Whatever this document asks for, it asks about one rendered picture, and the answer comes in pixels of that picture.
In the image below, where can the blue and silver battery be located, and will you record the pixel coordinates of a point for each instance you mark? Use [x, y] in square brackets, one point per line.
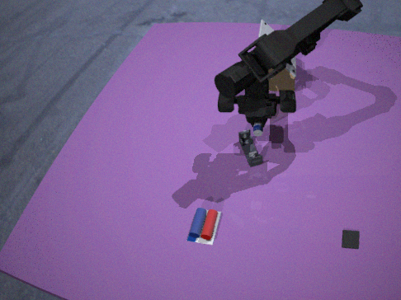
[257, 129]

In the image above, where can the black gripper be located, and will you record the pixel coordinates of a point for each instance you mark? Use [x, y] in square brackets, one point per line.
[285, 98]

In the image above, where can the dark grey flat square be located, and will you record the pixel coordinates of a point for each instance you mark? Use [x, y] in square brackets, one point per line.
[350, 239]

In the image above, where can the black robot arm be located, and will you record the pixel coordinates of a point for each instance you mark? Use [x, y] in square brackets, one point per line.
[275, 51]

